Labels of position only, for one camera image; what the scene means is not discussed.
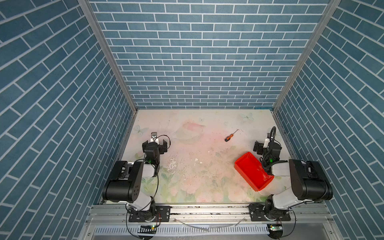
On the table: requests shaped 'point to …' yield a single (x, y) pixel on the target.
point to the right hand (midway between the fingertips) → (264, 140)
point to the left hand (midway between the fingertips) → (156, 139)
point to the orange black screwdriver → (228, 137)
